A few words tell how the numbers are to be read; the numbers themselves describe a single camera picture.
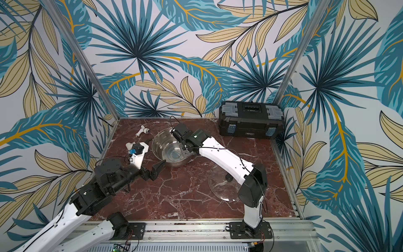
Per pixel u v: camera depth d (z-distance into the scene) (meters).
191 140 0.53
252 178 0.44
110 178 0.46
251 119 0.98
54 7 0.68
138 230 0.73
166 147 1.01
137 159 0.54
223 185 0.88
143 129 1.09
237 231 0.72
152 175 0.58
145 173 0.56
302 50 0.82
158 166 0.58
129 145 1.01
